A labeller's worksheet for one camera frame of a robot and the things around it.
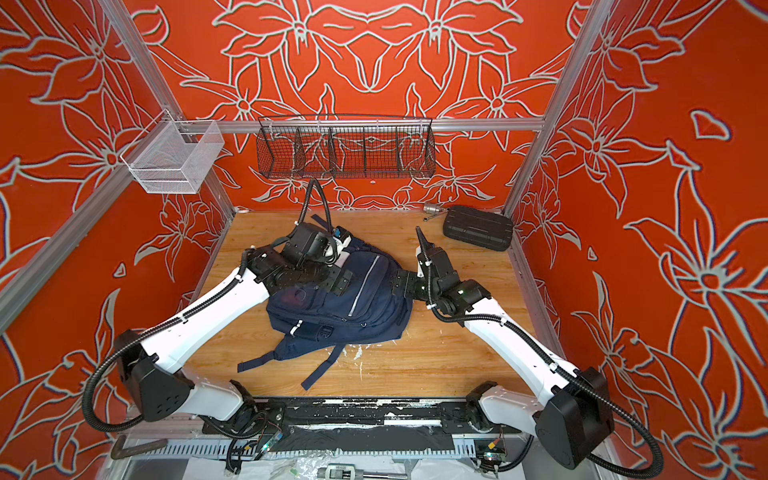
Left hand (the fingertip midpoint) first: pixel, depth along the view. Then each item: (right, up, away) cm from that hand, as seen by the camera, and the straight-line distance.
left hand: (341, 266), depth 76 cm
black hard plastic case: (+47, +11, +31) cm, 57 cm away
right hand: (+15, -4, +3) cm, 16 cm away
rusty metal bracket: (-51, -43, -8) cm, 67 cm away
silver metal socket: (+31, +19, +42) cm, 55 cm away
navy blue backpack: (-12, -16, +10) cm, 22 cm away
